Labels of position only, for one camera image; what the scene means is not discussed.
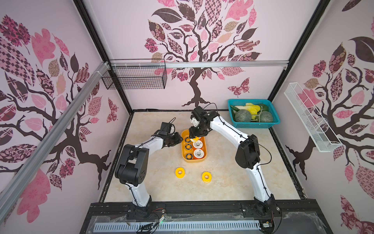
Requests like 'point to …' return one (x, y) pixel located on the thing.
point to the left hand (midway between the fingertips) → (181, 141)
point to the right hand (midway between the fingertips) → (194, 137)
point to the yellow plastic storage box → (192, 151)
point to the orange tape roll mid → (197, 144)
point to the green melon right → (266, 116)
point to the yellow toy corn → (252, 108)
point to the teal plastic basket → (266, 105)
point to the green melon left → (242, 116)
